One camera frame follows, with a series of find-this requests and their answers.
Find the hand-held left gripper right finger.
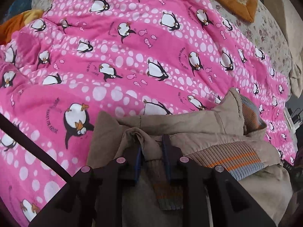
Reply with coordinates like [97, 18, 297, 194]
[162, 134, 277, 227]

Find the orange plush toy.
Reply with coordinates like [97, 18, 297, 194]
[0, 9, 46, 46]

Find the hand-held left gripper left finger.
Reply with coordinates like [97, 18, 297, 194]
[28, 146, 143, 227]

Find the pink penguin print blanket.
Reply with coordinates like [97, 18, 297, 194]
[0, 0, 299, 227]

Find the floral bed sheet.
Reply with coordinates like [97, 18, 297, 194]
[31, 0, 292, 82]

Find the khaki zip jacket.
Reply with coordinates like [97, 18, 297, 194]
[86, 87, 297, 227]

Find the beige cloth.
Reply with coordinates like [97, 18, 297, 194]
[262, 0, 303, 98]

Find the black strap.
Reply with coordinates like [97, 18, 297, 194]
[0, 115, 74, 182]

